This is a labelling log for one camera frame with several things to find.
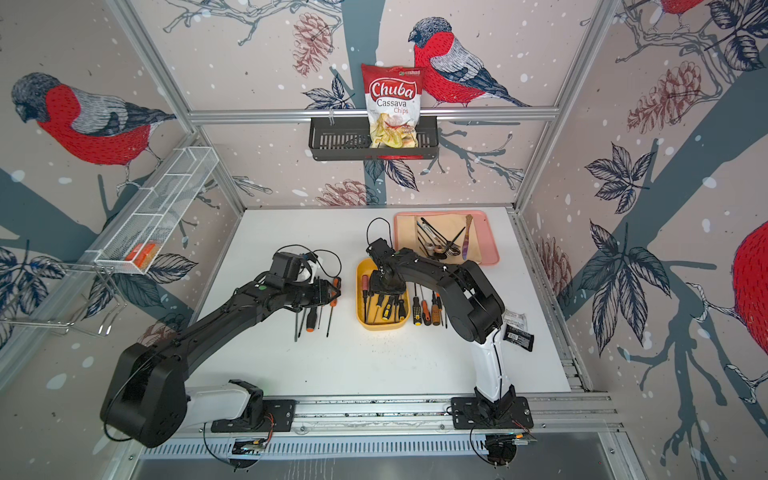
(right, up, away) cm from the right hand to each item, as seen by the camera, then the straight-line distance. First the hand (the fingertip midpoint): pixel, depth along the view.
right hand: (378, 289), depth 97 cm
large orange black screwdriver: (-11, +3, -14) cm, 18 cm away
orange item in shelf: (-52, +14, -31) cm, 62 cm away
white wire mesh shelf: (-59, +22, -20) cm, 66 cm away
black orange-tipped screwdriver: (-20, -8, -9) cm, 23 cm away
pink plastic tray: (+40, +13, +11) cm, 44 cm away
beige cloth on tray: (+24, +17, +14) cm, 33 cm away
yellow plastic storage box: (0, -6, -5) cm, 8 cm away
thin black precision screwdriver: (+21, -9, -7) cm, 24 cm away
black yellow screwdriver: (+12, -5, -6) cm, 14 cm away
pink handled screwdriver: (-4, 0, -1) cm, 4 cm away
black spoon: (+20, +11, +6) cm, 23 cm away
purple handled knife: (+36, +24, +21) cm, 48 cm away
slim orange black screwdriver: (+15, -6, -7) cm, 18 cm away
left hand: (-10, +3, -13) cm, 17 cm away
